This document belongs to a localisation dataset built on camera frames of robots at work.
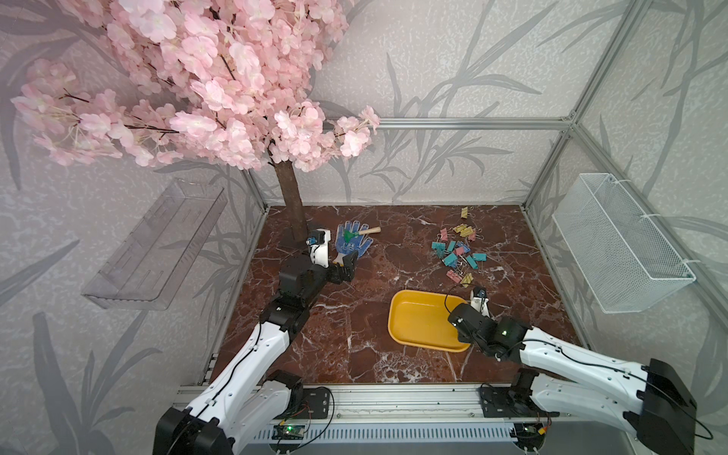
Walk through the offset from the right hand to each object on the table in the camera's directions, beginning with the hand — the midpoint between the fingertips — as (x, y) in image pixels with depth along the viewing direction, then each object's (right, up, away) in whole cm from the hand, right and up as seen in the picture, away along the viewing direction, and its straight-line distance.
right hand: (463, 323), depth 83 cm
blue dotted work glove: (-33, +22, +25) cm, 47 cm away
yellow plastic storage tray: (-12, -1, +6) cm, 14 cm away
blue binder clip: (+7, +21, +22) cm, 31 cm away
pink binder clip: (+1, +11, +16) cm, 19 cm away
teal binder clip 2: (-2, +21, +25) cm, 33 cm away
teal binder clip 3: (+9, +16, +18) cm, 26 cm away
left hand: (-35, +22, -6) cm, 42 cm away
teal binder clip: (+12, +18, +19) cm, 29 cm away
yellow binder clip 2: (+5, +10, +13) cm, 18 cm away
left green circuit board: (-48, -23, -12) cm, 55 cm away
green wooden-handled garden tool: (-38, +25, +28) cm, 54 cm away
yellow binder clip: (+11, +35, +36) cm, 51 cm away
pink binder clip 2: (0, +26, +28) cm, 38 cm away
